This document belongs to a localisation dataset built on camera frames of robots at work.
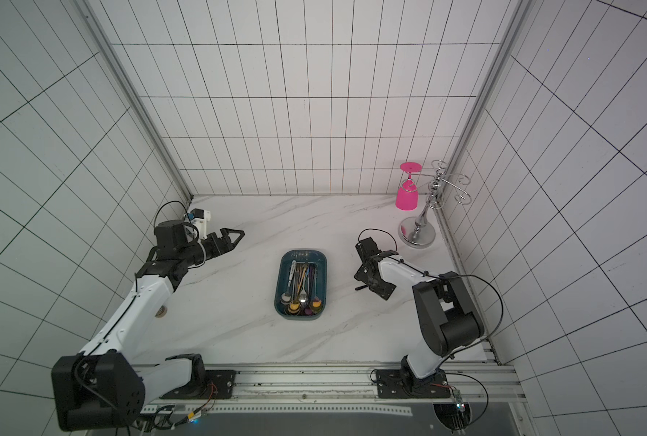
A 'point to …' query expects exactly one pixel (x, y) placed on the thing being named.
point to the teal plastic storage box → (283, 275)
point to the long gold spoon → (294, 306)
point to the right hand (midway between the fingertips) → (362, 281)
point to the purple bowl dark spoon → (308, 311)
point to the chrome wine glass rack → (413, 232)
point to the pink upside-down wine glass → (407, 195)
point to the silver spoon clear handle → (286, 297)
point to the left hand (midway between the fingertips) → (234, 241)
